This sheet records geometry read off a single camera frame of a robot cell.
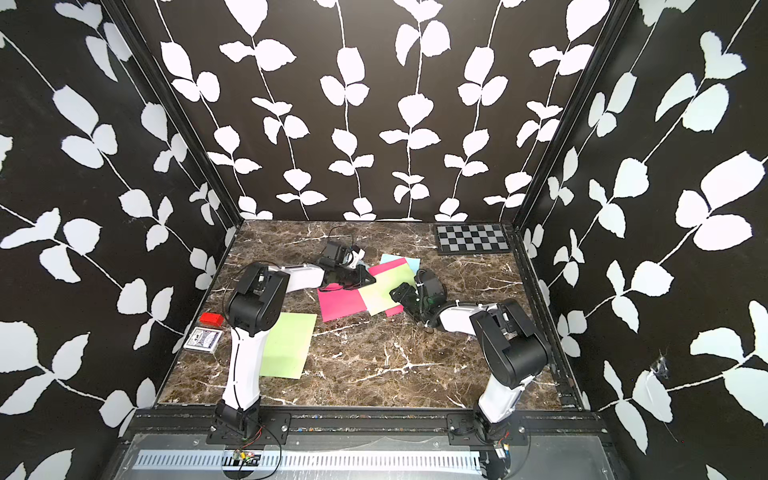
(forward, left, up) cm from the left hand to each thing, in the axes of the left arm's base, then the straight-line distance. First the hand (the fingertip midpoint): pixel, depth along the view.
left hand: (378, 276), depth 102 cm
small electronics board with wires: (-50, +32, -2) cm, 60 cm away
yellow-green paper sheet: (-6, +1, -3) cm, 7 cm away
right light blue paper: (+7, -13, -2) cm, 15 cm away
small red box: (-12, +54, -3) cm, 56 cm away
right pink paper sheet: (-13, -6, -2) cm, 14 cm away
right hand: (-9, -4, +3) cm, 10 cm away
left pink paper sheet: (-10, +13, 0) cm, 17 cm away
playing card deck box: (-20, +53, -1) cm, 56 cm away
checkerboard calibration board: (+17, -32, -1) cm, 36 cm away
